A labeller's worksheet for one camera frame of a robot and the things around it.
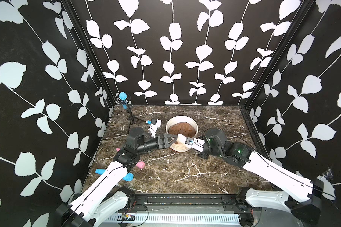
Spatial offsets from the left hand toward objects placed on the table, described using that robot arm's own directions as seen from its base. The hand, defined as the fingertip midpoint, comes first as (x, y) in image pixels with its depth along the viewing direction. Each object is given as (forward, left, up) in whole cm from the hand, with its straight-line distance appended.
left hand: (175, 138), depth 66 cm
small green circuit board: (-28, +25, -31) cm, 49 cm away
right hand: (+1, -8, -5) cm, 10 cm away
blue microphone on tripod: (+37, +33, -8) cm, 50 cm away
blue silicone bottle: (-9, +27, -26) cm, 39 cm away
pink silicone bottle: (-2, +21, -26) cm, 33 cm away
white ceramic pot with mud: (+22, -6, -20) cm, 30 cm away
